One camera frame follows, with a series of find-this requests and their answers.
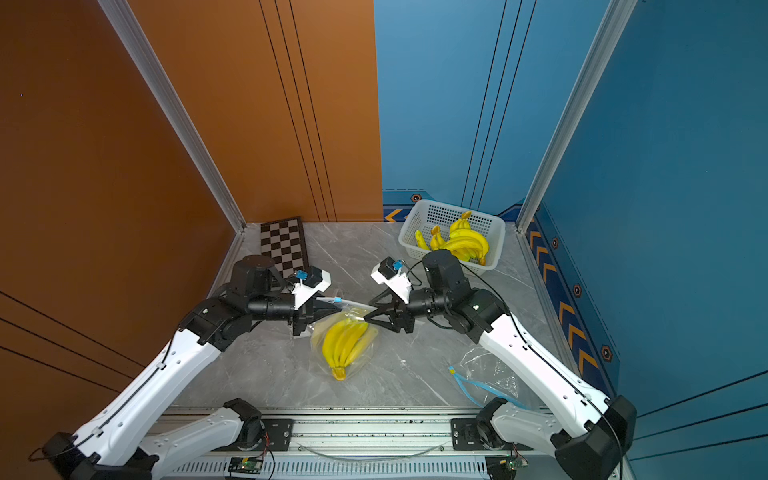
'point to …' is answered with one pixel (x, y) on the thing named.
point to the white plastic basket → (415, 233)
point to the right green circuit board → (514, 462)
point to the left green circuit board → (245, 465)
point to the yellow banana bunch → (462, 232)
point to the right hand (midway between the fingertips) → (374, 309)
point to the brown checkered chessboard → (283, 241)
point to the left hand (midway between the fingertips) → (340, 303)
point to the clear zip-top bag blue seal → (485, 376)
